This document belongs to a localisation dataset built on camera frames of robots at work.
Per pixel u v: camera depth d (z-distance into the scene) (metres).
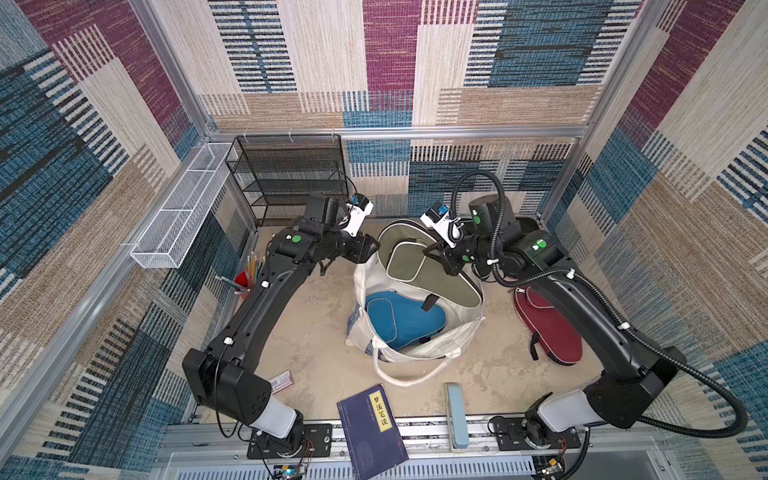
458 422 0.71
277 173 1.07
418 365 0.70
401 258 0.71
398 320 0.91
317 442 0.75
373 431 0.76
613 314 0.42
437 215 0.58
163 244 0.70
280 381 0.81
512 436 0.73
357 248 0.65
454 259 0.60
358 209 0.65
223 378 0.40
